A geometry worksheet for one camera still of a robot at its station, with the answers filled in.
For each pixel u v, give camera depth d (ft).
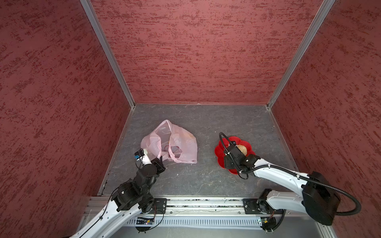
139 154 2.07
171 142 2.63
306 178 1.45
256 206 2.42
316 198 1.35
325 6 2.32
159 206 2.44
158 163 2.11
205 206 2.49
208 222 2.54
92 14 2.39
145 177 1.72
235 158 2.11
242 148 2.92
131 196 1.69
